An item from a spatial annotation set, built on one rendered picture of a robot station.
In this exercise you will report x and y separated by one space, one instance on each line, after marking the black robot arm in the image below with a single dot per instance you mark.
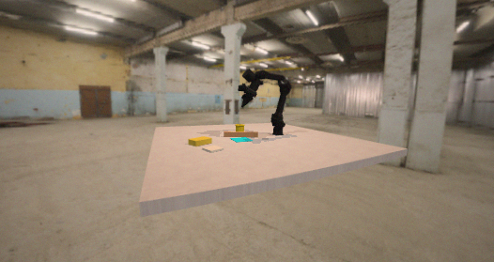
254 78

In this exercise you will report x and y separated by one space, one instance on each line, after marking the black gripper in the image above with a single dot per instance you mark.
250 93

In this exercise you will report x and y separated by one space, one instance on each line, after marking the yellow rectangular block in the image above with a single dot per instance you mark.
199 141

